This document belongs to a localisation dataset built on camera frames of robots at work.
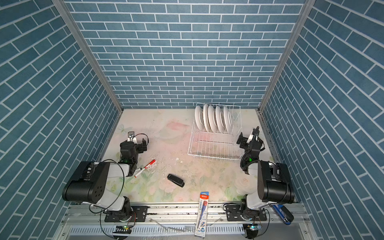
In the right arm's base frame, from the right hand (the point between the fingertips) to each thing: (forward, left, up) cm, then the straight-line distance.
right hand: (248, 133), depth 91 cm
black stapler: (-28, +41, -10) cm, 51 cm away
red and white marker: (-22, +62, -11) cm, 67 cm away
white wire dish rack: (-4, +24, -9) cm, 26 cm away
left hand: (-7, +70, -3) cm, 71 cm away
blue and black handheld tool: (-40, -15, -12) cm, 45 cm away
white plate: (+9, +27, +3) cm, 28 cm away
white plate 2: (+10, +23, +1) cm, 25 cm away
